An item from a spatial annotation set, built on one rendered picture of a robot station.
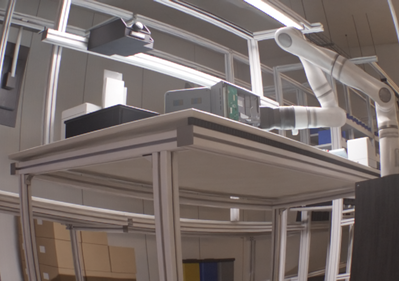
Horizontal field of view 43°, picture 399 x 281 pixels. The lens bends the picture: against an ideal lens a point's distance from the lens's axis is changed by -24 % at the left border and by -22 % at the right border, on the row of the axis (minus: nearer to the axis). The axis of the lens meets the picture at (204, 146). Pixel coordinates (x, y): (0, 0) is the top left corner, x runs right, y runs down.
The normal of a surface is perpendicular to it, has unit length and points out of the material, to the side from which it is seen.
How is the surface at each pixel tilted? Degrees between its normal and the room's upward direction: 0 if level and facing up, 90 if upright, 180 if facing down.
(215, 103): 90
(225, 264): 90
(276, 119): 92
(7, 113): 98
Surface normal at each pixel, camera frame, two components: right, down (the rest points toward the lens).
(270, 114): 0.04, -0.15
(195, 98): -0.25, -0.17
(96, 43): -0.59, -0.13
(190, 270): 0.81, -0.13
